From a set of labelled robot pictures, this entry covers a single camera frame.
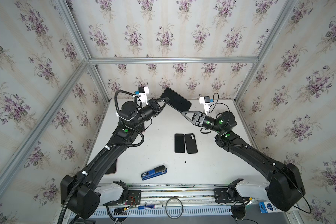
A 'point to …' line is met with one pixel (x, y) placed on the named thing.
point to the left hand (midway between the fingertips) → (169, 97)
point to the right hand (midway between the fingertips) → (181, 115)
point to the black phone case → (191, 143)
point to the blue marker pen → (150, 206)
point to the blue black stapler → (158, 171)
